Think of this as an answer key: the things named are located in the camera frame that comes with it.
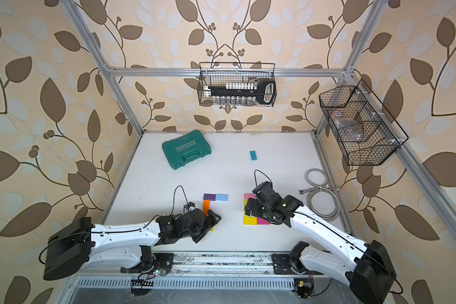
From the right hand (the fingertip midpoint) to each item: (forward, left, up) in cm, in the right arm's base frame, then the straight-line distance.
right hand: (253, 210), depth 80 cm
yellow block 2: (-2, +2, -7) cm, 8 cm away
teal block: (+36, -4, -7) cm, 37 cm away
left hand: (-4, +16, -3) cm, 17 cm away
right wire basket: (+18, -44, +23) cm, 53 cm away
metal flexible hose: (+20, -38, -9) cm, 44 cm away
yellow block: (-8, +18, +1) cm, 19 cm away
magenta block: (-2, -4, -7) cm, 9 cm away
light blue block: (+11, +14, -8) cm, 19 cm away
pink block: (+11, +2, -8) cm, 14 cm away
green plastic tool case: (+37, +39, -2) cm, 54 cm away
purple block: (+10, +20, -6) cm, 23 cm away
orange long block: (+6, +22, -7) cm, 24 cm away
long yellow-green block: (0, +3, -8) cm, 9 cm away
